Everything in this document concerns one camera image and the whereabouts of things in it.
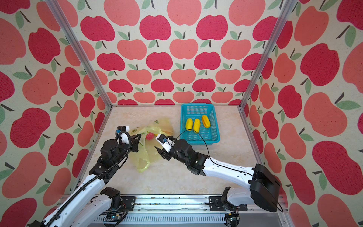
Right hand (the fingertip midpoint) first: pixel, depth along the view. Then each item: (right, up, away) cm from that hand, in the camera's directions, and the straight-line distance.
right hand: (160, 144), depth 73 cm
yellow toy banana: (+17, +9, +31) cm, 36 cm away
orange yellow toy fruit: (+30, +11, +32) cm, 45 cm away
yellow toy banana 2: (+22, +8, +32) cm, 40 cm away
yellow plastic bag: (-8, -6, +5) cm, 11 cm away
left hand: (-11, +3, +3) cm, 12 cm away
